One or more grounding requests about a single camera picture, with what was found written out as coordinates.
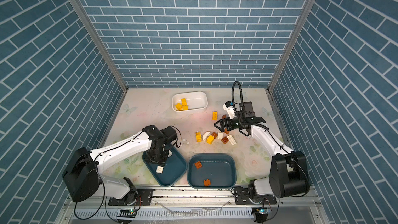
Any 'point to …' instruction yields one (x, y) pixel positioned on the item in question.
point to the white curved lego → (204, 136)
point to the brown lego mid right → (226, 131)
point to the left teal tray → (168, 174)
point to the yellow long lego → (214, 115)
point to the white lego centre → (220, 135)
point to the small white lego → (159, 169)
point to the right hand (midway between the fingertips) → (220, 120)
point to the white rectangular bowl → (189, 101)
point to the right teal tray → (211, 171)
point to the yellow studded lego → (198, 137)
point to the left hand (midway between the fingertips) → (161, 164)
